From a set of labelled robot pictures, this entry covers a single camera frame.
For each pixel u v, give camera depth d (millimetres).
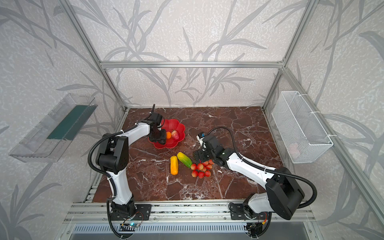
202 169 848
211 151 637
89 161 482
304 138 608
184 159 886
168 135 988
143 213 726
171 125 1081
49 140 643
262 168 466
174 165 862
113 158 524
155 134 849
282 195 414
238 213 729
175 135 992
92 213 753
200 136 749
